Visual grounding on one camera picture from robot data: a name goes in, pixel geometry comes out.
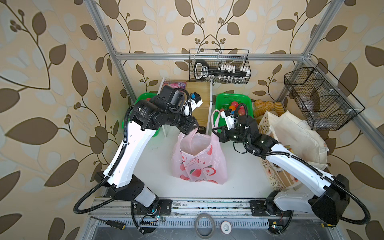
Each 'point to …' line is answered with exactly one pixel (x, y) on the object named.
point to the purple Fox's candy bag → (175, 85)
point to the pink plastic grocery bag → (201, 157)
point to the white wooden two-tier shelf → (203, 113)
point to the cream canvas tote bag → (298, 137)
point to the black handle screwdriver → (113, 223)
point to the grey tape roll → (205, 226)
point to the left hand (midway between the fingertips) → (195, 121)
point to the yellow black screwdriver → (324, 225)
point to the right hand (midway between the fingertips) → (213, 131)
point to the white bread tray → (260, 107)
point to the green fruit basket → (224, 100)
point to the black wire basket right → (326, 104)
